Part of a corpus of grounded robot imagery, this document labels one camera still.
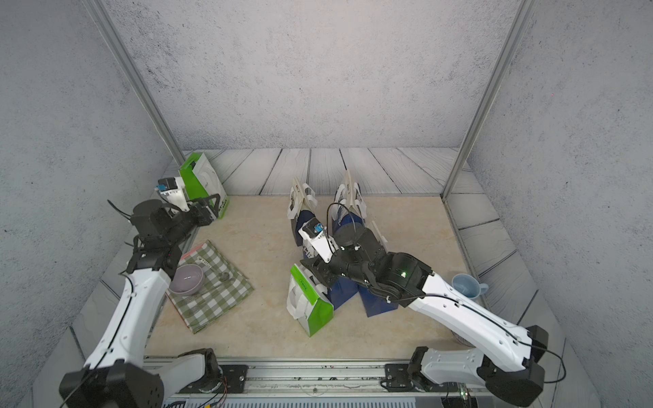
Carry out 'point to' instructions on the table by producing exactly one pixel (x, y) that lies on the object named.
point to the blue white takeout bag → (343, 289)
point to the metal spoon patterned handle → (223, 276)
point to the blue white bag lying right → (373, 303)
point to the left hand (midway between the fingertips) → (215, 196)
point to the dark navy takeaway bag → (300, 219)
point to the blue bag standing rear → (349, 205)
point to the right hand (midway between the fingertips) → (310, 254)
